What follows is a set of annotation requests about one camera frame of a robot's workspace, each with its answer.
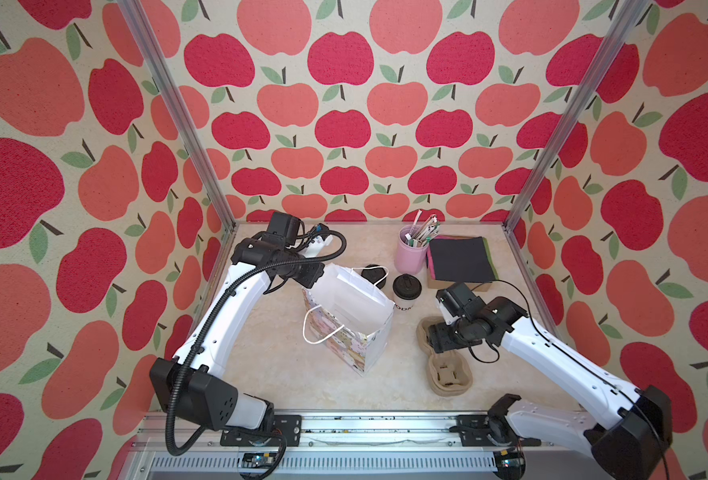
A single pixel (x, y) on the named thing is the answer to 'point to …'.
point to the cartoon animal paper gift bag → (348, 315)
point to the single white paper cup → (404, 304)
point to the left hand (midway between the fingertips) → (324, 272)
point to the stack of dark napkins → (459, 258)
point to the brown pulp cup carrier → (450, 372)
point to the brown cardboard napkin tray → (432, 283)
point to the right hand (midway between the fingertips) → (448, 337)
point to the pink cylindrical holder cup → (409, 259)
